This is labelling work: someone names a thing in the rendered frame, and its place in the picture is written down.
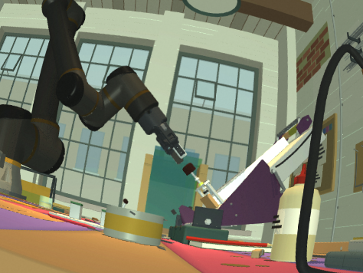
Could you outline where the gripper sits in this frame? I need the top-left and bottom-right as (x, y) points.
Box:
(138, 106), (188, 166)

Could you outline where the dark red clamp knob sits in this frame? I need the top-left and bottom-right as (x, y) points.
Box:
(181, 163), (201, 183)

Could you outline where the teal sheet panel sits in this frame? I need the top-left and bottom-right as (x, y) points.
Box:
(144, 145), (204, 221)

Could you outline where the grey clamp with wooden jaw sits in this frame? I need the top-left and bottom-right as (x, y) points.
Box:
(195, 179), (224, 210)

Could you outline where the purple easel with white board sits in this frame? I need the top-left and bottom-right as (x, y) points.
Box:
(178, 114), (328, 232)

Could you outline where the white flat panel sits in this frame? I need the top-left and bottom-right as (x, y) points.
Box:
(47, 210), (103, 230)

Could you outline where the purple easel lever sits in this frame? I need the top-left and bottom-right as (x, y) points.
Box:
(296, 114), (313, 135)

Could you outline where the tan wooden board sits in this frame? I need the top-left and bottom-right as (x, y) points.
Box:
(195, 163), (210, 200)
(136, 153), (154, 212)

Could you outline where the tall grid window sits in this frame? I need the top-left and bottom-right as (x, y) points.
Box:
(0, 31), (51, 110)
(166, 53), (260, 229)
(54, 38), (155, 201)

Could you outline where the dark green base box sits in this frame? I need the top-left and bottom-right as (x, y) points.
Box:
(168, 223), (230, 245)

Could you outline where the grey tin with yellow band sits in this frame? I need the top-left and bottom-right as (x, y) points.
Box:
(103, 205), (165, 247)

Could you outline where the red pencil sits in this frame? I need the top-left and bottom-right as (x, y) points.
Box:
(185, 235), (269, 248)

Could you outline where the white pad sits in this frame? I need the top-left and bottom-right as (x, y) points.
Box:
(188, 239), (273, 253)

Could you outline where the cream glue bottle red cap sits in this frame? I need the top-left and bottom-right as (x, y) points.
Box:
(270, 163), (322, 263)

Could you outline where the clear glass jar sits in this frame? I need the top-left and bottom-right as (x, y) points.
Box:
(38, 194), (54, 210)

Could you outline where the yellow box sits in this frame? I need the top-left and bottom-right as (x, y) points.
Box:
(21, 179), (53, 204)

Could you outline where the round ceiling light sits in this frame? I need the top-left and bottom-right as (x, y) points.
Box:
(181, 0), (242, 18)

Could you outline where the brown wooden ceiling beam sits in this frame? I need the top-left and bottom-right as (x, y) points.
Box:
(237, 0), (313, 33)

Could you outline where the wooden framed notice board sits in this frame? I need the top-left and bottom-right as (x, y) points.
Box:
(352, 140), (363, 194)

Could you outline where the dark grey cylinder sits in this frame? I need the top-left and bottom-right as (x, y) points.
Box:
(324, 251), (363, 269)

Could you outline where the dark grey bracket with nut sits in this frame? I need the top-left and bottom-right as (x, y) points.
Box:
(192, 206), (224, 230)

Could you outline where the black hose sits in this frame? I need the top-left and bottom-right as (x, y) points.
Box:
(294, 44), (363, 273)

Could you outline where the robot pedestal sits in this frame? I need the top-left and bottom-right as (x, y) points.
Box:
(0, 150), (24, 197)

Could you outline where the grey wall hook rack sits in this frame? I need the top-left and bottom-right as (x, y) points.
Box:
(342, 31), (363, 72)

